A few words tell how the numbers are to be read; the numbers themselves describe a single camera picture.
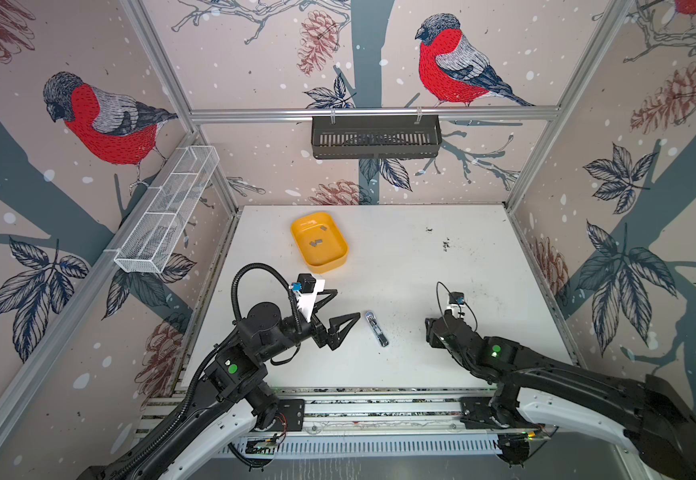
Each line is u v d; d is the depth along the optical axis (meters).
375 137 1.04
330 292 0.67
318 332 0.56
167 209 0.79
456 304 0.71
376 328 0.88
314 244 1.10
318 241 1.11
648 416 0.42
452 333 0.60
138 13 0.71
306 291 0.55
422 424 0.73
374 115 0.92
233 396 0.47
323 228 1.14
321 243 1.10
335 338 0.57
